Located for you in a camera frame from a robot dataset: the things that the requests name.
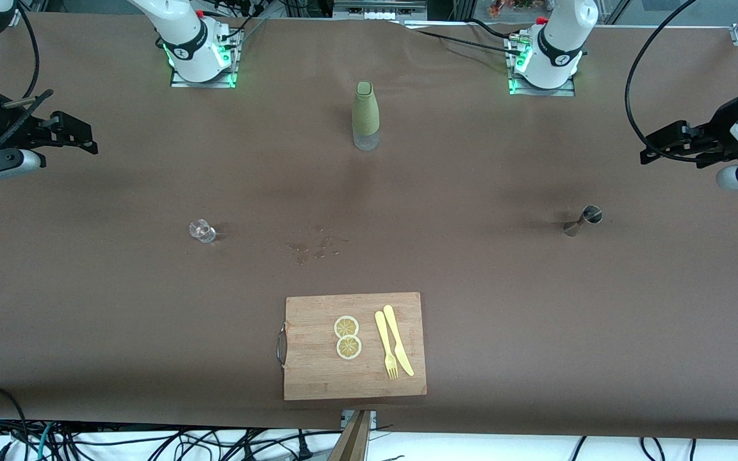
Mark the green sleeved glass bottle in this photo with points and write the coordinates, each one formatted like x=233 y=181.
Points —
x=366 y=115

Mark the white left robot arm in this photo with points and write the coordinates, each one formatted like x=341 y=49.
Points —
x=561 y=38

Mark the steel double jigger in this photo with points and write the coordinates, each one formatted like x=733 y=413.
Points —
x=590 y=216

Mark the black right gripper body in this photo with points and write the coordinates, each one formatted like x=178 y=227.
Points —
x=5 y=116

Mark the small metal bracket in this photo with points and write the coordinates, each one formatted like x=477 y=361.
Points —
x=372 y=417

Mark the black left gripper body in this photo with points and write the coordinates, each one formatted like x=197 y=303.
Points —
x=720 y=125

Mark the wooden post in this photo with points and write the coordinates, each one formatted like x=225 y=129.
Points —
x=351 y=442

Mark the wooden cutting board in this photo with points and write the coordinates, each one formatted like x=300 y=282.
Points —
x=343 y=378

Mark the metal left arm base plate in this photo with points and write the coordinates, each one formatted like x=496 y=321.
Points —
x=564 y=91

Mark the white power strip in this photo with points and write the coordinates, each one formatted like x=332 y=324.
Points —
x=378 y=8

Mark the yellow lemon slice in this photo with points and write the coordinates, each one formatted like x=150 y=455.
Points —
x=346 y=326
x=348 y=347

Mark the small clear glass cup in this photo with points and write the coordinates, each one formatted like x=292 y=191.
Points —
x=202 y=231

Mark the yellow plastic fork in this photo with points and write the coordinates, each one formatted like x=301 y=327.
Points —
x=384 y=339

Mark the brown table cover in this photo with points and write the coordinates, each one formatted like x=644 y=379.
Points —
x=151 y=307

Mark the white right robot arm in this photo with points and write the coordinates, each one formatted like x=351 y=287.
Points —
x=183 y=32

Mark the yellow plastic knife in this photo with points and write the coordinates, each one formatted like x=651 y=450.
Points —
x=396 y=339

